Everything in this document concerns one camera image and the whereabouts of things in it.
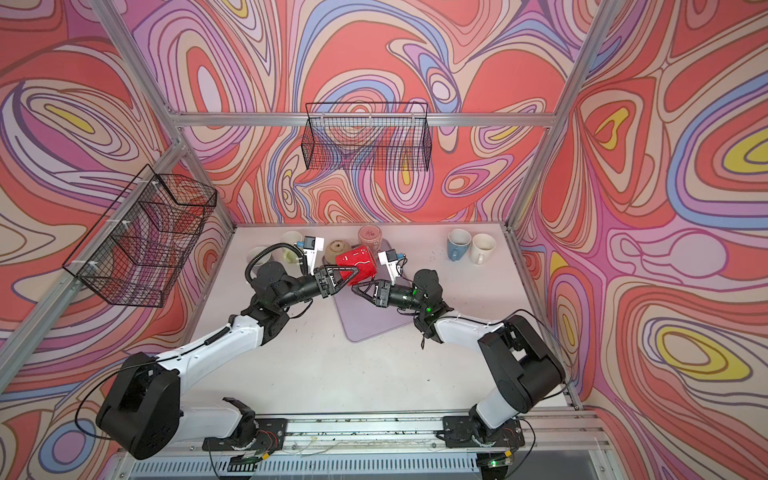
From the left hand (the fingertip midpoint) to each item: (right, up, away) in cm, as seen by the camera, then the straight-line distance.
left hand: (358, 273), depth 70 cm
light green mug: (-15, +4, -4) cm, 16 cm away
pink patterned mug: (+1, +11, +31) cm, 33 cm away
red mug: (0, +4, +1) cm, 4 cm away
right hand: (-1, -6, +5) cm, 8 cm away
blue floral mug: (+32, +9, +35) cm, 48 cm away
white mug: (+40, +7, +32) cm, 52 cm away
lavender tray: (-1, -16, +24) cm, 29 cm away
